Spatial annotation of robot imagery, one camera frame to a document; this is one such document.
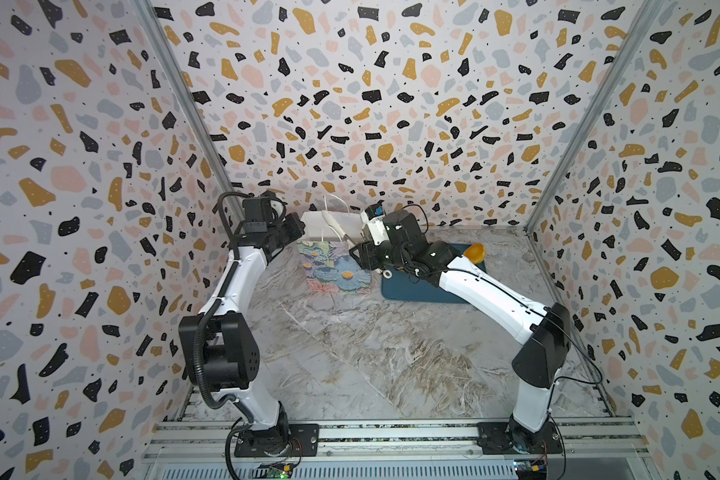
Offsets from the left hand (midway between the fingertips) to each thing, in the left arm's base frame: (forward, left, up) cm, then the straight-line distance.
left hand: (304, 216), depth 85 cm
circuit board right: (-58, -57, -29) cm, 86 cm away
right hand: (-13, -14, +3) cm, 19 cm away
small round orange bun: (+5, -57, -23) cm, 62 cm away
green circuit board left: (-57, +4, -28) cm, 64 cm away
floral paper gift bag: (-8, -5, -7) cm, 12 cm away
